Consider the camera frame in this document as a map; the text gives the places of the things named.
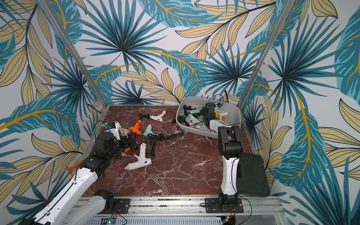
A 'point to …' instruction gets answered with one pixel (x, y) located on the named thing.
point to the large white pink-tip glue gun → (142, 161)
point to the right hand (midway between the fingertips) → (204, 107)
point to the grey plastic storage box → (194, 102)
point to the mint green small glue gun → (196, 110)
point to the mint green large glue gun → (194, 118)
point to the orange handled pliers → (76, 165)
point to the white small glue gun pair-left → (221, 116)
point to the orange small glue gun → (136, 128)
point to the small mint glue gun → (148, 131)
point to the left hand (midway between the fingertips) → (129, 136)
